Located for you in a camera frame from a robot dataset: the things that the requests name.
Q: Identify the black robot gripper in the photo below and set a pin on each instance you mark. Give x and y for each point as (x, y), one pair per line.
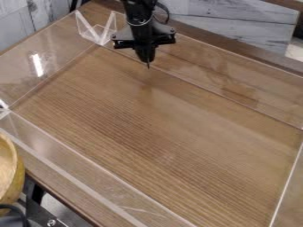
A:
(138, 36)

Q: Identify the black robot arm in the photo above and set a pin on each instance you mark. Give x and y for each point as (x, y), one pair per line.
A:
(142, 11)

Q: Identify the brown wooden bowl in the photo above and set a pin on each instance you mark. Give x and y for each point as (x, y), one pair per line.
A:
(13, 172)

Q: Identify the clear acrylic corner bracket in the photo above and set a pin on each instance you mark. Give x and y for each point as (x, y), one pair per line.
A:
(97, 33)

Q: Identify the clear acrylic tray enclosure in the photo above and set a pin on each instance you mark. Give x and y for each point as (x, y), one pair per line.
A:
(186, 143)

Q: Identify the black metal table frame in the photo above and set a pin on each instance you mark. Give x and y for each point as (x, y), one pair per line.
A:
(46, 210)

